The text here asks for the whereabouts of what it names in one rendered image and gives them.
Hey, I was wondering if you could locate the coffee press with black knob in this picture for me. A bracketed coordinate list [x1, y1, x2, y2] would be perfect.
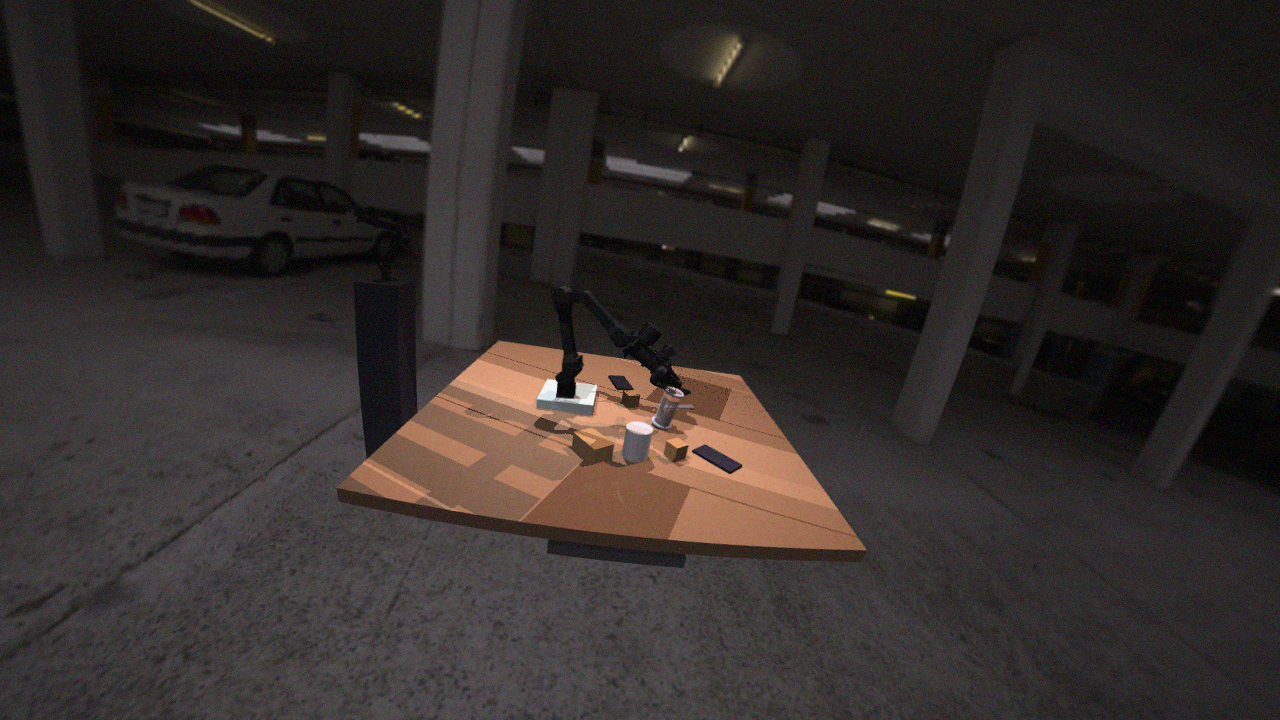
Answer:
[652, 380, 684, 430]

